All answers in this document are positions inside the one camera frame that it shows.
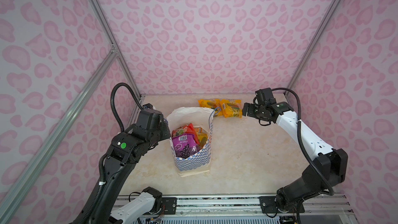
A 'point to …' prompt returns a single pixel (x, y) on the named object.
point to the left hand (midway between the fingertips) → (165, 125)
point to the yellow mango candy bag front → (202, 136)
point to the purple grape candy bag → (184, 145)
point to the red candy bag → (188, 128)
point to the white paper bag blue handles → (200, 117)
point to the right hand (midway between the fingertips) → (250, 110)
